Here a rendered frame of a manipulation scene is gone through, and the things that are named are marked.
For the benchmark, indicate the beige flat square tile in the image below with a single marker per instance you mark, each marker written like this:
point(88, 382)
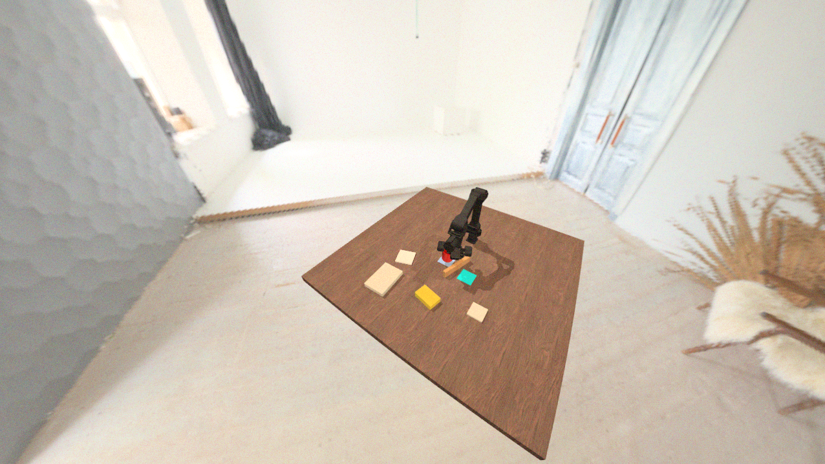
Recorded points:
point(477, 312)

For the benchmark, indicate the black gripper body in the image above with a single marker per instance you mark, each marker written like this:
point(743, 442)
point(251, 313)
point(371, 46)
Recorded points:
point(467, 249)

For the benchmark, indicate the cream flat square tile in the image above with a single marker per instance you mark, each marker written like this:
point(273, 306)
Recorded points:
point(405, 257)

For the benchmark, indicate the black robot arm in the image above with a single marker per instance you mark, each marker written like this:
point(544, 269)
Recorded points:
point(460, 224)

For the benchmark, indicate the yellow block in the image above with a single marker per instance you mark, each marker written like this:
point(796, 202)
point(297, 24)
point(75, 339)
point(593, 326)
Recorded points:
point(427, 297)

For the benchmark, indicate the light orange flat bar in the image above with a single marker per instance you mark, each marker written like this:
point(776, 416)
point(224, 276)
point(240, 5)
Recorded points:
point(455, 266)

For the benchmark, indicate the cream flat rectangular block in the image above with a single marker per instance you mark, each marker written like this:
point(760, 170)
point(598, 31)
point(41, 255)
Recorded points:
point(383, 279)

